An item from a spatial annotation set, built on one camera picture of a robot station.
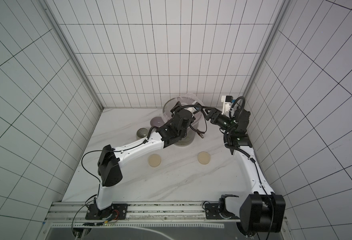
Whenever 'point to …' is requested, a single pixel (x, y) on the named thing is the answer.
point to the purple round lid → (157, 121)
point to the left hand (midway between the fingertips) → (181, 108)
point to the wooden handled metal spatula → (200, 134)
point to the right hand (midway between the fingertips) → (204, 107)
